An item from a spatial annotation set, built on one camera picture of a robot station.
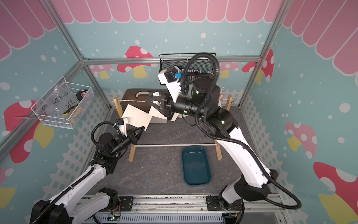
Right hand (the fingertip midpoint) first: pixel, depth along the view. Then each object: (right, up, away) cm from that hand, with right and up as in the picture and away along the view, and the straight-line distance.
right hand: (148, 97), depth 46 cm
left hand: (-9, -13, +29) cm, 33 cm away
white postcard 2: (-1, -6, +25) cm, 25 cm away
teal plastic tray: (+20, -37, +42) cm, 59 cm away
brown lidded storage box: (-21, +8, +51) cm, 56 cm away
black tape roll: (-48, +7, +34) cm, 59 cm away
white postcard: (-12, -6, +26) cm, 29 cm away
